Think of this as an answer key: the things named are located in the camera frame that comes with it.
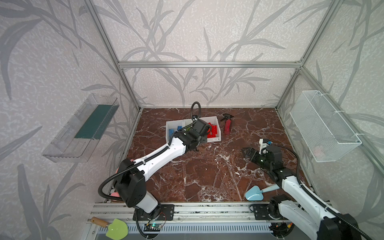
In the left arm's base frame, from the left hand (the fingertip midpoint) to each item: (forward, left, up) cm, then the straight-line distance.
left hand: (204, 131), depth 83 cm
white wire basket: (-12, -52, +17) cm, 56 cm away
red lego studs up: (+8, -5, -18) cm, 21 cm away
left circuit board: (-43, +25, -19) cm, 54 cm away
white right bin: (+19, -7, -14) cm, 24 cm away
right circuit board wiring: (-44, -38, -20) cm, 61 cm away
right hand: (-6, -25, -7) cm, 26 cm away
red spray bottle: (+16, -17, -16) cm, 28 cm away
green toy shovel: (-44, +41, -18) cm, 63 cm away
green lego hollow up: (-10, +7, +17) cm, 22 cm away
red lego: (+12, -7, -15) cm, 20 cm away
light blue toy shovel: (-28, -28, -17) cm, 43 cm away
